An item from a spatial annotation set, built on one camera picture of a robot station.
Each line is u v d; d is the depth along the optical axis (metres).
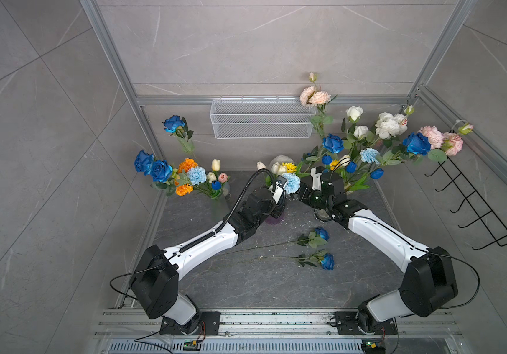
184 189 0.70
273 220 0.97
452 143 0.65
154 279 0.42
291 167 0.83
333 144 0.66
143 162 0.62
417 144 0.60
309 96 0.80
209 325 0.73
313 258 0.86
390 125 0.72
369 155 0.72
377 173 0.73
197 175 0.70
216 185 0.74
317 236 0.90
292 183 0.70
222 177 0.76
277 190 0.65
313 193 0.73
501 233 0.58
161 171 0.56
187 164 0.74
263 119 1.00
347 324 0.73
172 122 0.71
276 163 0.82
